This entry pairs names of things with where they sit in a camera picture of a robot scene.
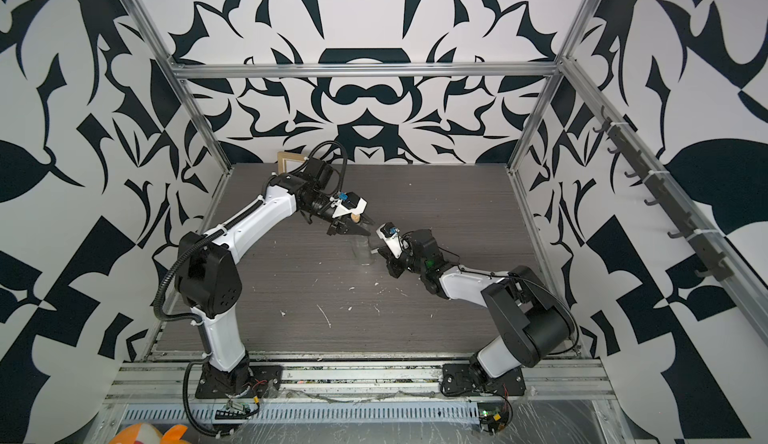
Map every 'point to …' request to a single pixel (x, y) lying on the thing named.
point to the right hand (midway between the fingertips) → (382, 244)
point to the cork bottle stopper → (355, 217)
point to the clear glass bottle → (362, 249)
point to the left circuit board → (234, 411)
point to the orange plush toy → (145, 433)
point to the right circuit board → (493, 416)
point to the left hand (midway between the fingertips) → (367, 222)
